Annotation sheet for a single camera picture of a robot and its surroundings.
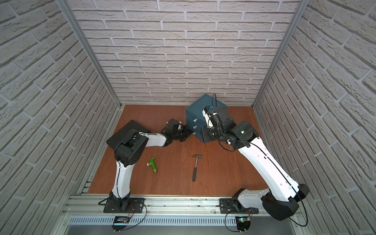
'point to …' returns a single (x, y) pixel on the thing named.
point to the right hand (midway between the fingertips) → (205, 131)
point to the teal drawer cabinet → (195, 118)
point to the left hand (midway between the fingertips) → (196, 129)
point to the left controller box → (120, 220)
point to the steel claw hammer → (194, 173)
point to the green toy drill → (152, 163)
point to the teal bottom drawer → (195, 132)
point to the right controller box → (243, 223)
